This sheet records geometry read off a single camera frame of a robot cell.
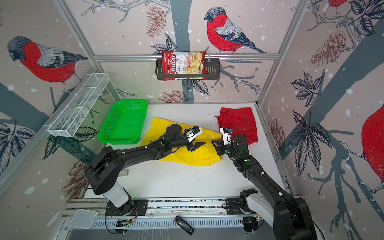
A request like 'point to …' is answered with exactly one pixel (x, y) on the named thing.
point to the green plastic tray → (124, 123)
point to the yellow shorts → (204, 155)
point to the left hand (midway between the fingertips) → (202, 138)
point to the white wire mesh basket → (69, 119)
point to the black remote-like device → (184, 225)
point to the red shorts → (240, 121)
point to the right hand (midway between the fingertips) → (211, 143)
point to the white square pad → (84, 218)
